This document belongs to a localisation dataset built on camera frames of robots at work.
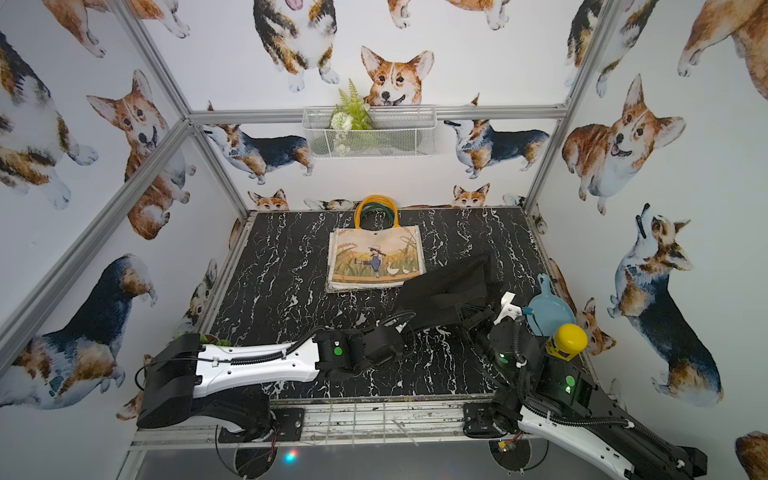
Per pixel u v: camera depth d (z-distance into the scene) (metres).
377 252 1.07
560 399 0.45
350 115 0.82
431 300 0.71
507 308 0.61
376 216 1.21
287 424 0.74
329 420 0.75
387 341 0.57
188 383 0.40
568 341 0.76
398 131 0.92
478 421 0.73
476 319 0.60
